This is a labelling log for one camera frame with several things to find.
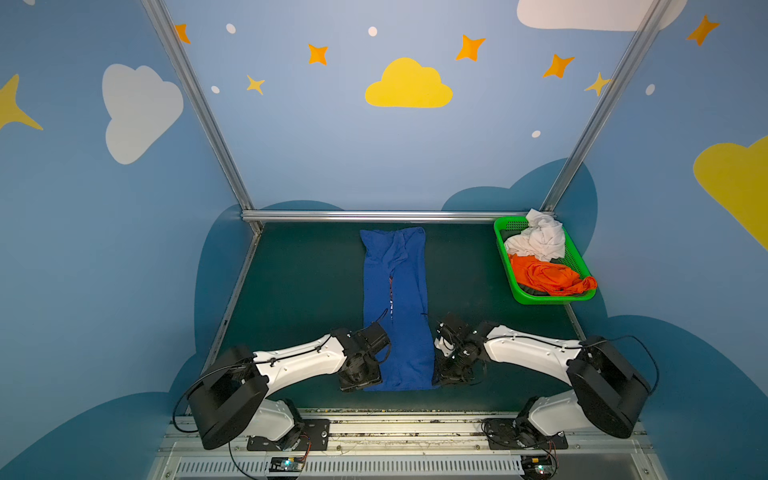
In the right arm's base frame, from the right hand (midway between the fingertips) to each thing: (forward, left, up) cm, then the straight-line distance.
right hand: (438, 380), depth 82 cm
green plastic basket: (+26, -28, +6) cm, 39 cm away
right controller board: (-18, -23, -2) cm, 30 cm away
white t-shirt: (+48, -38, +9) cm, 62 cm away
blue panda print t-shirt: (+32, +13, -1) cm, 35 cm away
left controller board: (-21, +38, -1) cm, 44 cm away
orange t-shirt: (+32, -37, +7) cm, 49 cm away
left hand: (-3, +17, +1) cm, 17 cm away
